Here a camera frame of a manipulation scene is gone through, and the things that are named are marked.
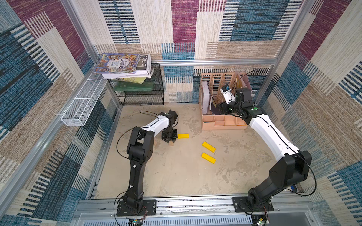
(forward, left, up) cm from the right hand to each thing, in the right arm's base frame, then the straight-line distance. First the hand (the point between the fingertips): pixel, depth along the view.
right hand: (222, 100), depth 83 cm
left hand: (-10, +30, -28) cm, 42 cm away
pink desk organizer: (+22, -14, -3) cm, 26 cm away
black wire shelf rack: (+28, +46, -22) cm, 59 cm away
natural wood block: (-12, +32, -27) cm, 44 cm away
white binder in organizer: (+13, +7, -10) cm, 18 cm away
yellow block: (-15, +7, -27) cm, 32 cm away
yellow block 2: (-23, +8, -28) cm, 37 cm away
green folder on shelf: (+15, +56, -1) cm, 58 cm away
